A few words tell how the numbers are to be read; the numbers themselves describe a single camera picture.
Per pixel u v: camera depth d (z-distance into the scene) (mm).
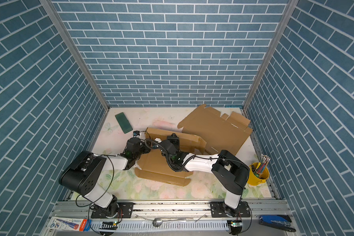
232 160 476
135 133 845
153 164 890
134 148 725
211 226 770
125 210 739
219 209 736
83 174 466
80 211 752
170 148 634
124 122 1116
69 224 692
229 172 466
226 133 1125
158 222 690
